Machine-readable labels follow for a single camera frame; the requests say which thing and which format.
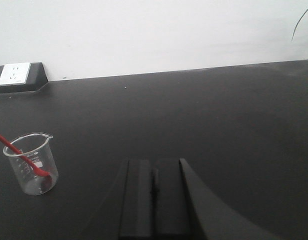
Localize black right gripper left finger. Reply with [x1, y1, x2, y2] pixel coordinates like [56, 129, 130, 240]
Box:
[88, 159, 155, 240]

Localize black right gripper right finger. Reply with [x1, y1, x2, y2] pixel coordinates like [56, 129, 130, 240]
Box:
[153, 157, 279, 240]

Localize small glass beaker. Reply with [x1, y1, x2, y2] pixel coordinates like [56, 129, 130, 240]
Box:
[2, 131, 59, 196]

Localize red plastic spoon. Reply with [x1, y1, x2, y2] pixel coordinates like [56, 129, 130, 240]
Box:
[0, 129, 53, 187]

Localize black box with white socket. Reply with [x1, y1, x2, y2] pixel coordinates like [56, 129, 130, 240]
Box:
[0, 62, 49, 95]

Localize green plant leaves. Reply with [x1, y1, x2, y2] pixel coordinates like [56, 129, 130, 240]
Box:
[291, 2, 308, 42]

